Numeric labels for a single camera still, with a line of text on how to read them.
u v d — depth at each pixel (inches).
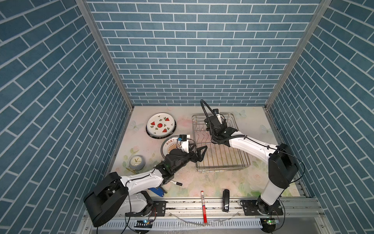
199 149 27.0
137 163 33.8
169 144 37.4
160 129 40.3
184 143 27.3
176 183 32.2
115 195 16.1
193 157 27.3
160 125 41.3
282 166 18.2
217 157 36.1
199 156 27.0
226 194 29.8
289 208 29.5
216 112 29.8
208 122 25.8
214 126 26.1
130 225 27.3
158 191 30.6
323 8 28.5
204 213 28.7
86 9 28.0
